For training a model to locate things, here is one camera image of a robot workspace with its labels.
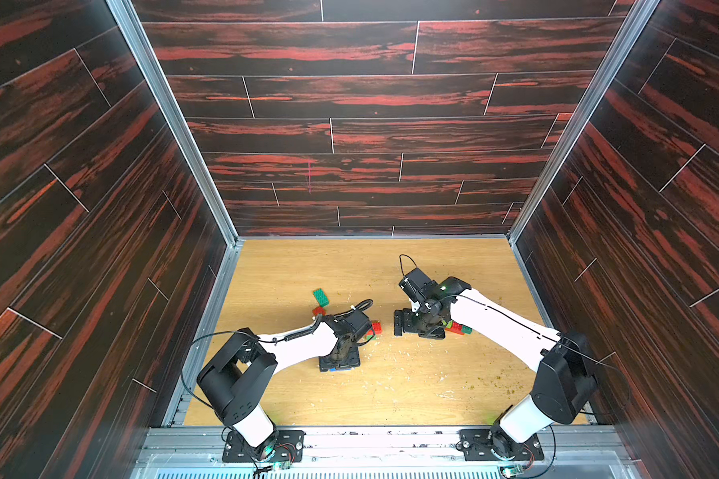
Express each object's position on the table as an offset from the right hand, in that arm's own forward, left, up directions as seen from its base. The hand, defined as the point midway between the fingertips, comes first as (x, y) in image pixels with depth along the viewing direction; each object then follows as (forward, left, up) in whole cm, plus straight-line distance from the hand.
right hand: (412, 328), depth 84 cm
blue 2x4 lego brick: (-10, +22, -7) cm, 25 cm away
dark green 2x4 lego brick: (+15, +29, -8) cm, 34 cm away
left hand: (-8, +18, -10) cm, 22 cm away
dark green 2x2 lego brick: (-13, -6, +25) cm, 29 cm away
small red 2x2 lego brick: (+10, +30, -9) cm, 32 cm away
